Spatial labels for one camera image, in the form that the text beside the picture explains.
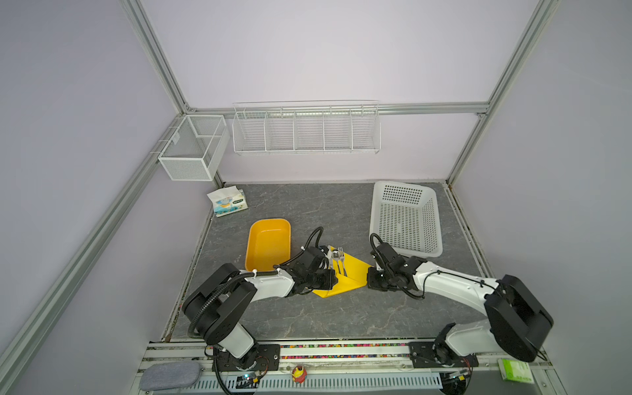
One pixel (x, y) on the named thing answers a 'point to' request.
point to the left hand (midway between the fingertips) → (337, 284)
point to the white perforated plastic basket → (406, 216)
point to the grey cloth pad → (170, 374)
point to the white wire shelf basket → (306, 127)
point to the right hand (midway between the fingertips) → (367, 284)
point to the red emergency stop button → (299, 374)
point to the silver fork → (341, 256)
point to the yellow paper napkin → (355, 275)
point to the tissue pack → (229, 200)
